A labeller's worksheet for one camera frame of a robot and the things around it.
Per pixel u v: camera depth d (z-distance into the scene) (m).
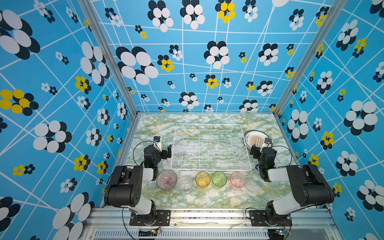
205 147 1.00
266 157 0.71
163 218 0.74
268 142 0.79
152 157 0.72
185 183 0.85
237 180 0.85
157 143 0.80
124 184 0.50
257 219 0.72
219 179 0.85
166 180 0.85
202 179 0.86
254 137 1.02
